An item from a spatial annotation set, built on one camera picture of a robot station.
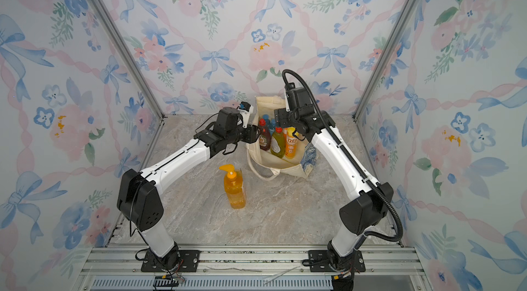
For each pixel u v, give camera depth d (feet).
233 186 2.55
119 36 2.82
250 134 2.40
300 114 1.86
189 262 2.41
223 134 2.11
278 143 3.11
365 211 1.41
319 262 2.40
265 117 3.24
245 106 2.39
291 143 2.96
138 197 1.56
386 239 1.46
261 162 3.01
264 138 3.17
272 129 3.21
